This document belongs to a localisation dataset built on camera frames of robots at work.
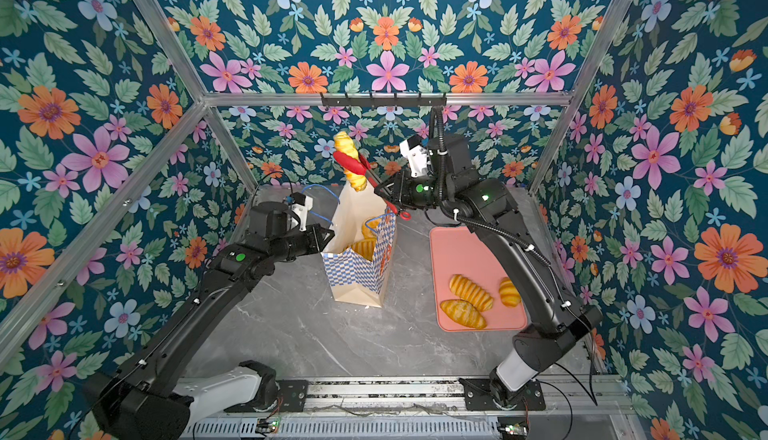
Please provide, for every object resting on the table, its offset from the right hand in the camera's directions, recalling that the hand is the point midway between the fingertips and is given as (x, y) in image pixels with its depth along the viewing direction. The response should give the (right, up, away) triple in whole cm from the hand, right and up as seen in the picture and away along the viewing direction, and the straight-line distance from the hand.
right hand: (379, 186), depth 62 cm
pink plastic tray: (+23, -18, +40) cm, 50 cm away
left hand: (-11, -9, +10) cm, 17 cm away
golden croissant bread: (+22, -34, +22) cm, 46 cm away
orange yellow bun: (-8, -12, +40) cm, 42 cm away
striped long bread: (+24, -29, +27) cm, 46 cm away
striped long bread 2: (-4, -14, +10) cm, 18 cm away
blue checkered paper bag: (-9, -24, +20) cm, 33 cm away
